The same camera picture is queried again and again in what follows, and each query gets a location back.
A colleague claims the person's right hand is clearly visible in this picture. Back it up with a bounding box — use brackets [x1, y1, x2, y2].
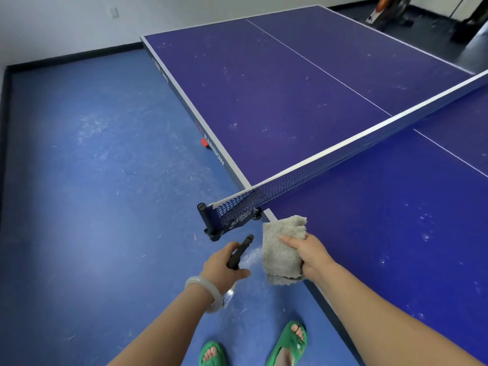
[279, 233, 338, 283]

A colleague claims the person's left hand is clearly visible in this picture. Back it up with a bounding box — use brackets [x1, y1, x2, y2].
[200, 241, 252, 296]

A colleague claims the grey cleaning cloth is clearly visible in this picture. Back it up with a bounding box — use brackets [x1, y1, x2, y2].
[262, 215, 308, 286]

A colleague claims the person's right forearm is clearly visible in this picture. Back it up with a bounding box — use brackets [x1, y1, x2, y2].
[314, 262, 485, 366]

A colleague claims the person's left forearm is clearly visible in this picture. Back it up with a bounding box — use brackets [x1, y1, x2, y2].
[108, 285, 215, 366]

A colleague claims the person's right foot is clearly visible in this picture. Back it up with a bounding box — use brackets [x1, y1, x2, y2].
[275, 324, 306, 366]

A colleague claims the white jade bangle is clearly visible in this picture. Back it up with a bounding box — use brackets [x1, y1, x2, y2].
[185, 276, 224, 314]

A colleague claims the green left slipper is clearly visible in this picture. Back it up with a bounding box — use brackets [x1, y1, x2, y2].
[198, 341, 228, 366]

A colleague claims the green slipper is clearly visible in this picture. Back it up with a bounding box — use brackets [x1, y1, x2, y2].
[265, 320, 308, 366]
[198, 341, 228, 366]

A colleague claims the green right slipper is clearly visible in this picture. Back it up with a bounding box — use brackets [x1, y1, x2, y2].
[265, 320, 308, 366]

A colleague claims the blue table net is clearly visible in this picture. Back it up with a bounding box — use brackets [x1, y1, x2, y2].
[211, 68, 488, 227]

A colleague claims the blue table tennis table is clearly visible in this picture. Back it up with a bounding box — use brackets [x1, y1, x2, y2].
[140, 4, 488, 366]

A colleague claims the black net post clamp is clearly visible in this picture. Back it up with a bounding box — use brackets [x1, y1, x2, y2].
[197, 202, 264, 242]

